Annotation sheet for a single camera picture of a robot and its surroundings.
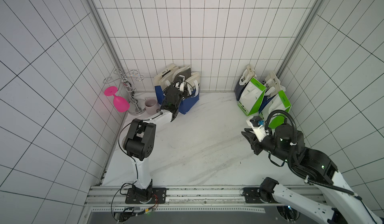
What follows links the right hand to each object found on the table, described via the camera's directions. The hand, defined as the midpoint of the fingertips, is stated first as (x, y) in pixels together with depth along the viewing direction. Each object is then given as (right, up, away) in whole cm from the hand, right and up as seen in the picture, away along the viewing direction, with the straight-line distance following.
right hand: (243, 127), depth 63 cm
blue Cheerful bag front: (-41, +26, +30) cm, 57 cm away
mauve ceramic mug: (-51, +9, +40) cm, 65 cm away
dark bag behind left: (+16, +30, +36) cm, 50 cm away
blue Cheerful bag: (-23, +20, +35) cm, 46 cm away
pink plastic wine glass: (-66, +10, +26) cm, 72 cm away
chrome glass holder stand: (-64, +8, +46) cm, 79 cm away
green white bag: (+16, +14, +30) cm, 37 cm away
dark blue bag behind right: (+29, +22, +30) cm, 47 cm away
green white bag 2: (+28, +11, +19) cm, 36 cm away
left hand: (-28, +23, +30) cm, 47 cm away
